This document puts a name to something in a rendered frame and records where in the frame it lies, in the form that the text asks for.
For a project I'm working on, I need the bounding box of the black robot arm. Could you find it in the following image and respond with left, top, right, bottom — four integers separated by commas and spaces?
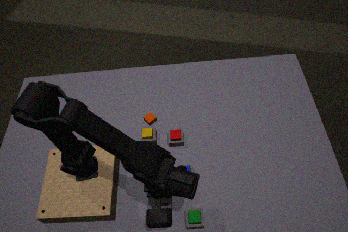
10, 81, 200, 200

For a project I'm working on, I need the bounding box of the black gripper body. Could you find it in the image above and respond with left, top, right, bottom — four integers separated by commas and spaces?
144, 185, 172, 229

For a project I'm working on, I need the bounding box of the red button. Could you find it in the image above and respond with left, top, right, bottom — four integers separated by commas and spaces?
168, 129, 184, 147

